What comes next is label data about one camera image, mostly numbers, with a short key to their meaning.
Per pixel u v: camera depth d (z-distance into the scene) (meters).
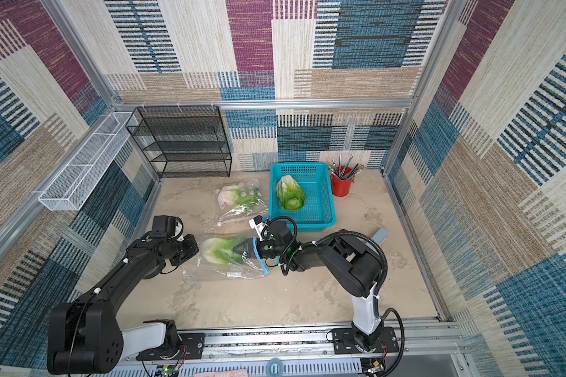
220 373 0.69
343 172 1.08
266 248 0.78
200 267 0.89
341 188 1.09
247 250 0.77
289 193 1.02
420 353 0.74
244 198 1.02
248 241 0.78
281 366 0.70
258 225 0.83
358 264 0.52
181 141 1.10
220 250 0.83
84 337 0.40
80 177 0.74
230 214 0.99
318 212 1.05
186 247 0.78
